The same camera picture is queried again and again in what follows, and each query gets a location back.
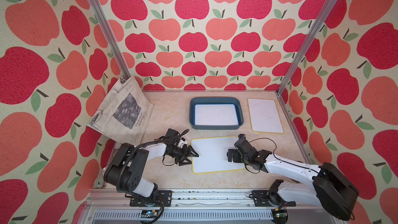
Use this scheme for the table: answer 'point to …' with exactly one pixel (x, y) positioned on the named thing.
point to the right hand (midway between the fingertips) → (233, 157)
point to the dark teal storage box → (234, 100)
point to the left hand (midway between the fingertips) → (196, 161)
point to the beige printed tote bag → (124, 114)
